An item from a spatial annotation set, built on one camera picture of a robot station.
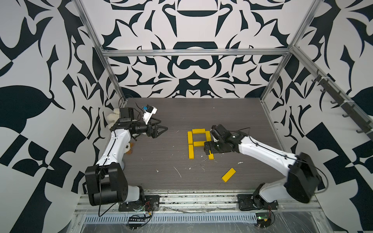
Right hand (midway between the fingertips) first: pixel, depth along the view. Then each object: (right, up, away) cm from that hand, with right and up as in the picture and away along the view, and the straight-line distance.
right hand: (210, 146), depth 84 cm
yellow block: (-11, +3, +13) cm, 18 cm away
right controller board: (+24, -32, -13) cm, 42 cm away
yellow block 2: (-5, +7, +17) cm, 19 cm away
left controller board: (-38, -35, -12) cm, 53 cm away
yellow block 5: (+10, -16, -1) cm, 19 cm away
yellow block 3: (-11, -5, +7) cm, 14 cm away
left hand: (-27, +13, -4) cm, 31 cm away
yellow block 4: (+1, -7, +5) cm, 9 cm away
